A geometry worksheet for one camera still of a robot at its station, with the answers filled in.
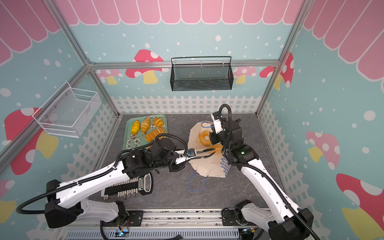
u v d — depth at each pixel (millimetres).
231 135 507
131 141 1034
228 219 741
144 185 838
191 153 554
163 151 493
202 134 997
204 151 753
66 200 395
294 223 368
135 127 1086
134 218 747
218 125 618
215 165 854
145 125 1090
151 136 1024
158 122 1090
